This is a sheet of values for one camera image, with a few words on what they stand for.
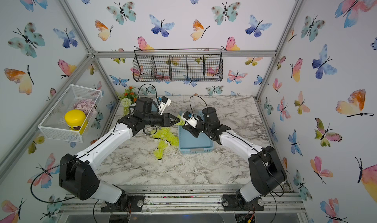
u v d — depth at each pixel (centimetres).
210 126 66
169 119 71
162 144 91
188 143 97
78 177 41
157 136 97
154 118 67
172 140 94
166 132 96
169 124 70
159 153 87
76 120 63
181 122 77
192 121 72
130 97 102
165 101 71
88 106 69
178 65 98
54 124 63
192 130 72
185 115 69
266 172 43
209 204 75
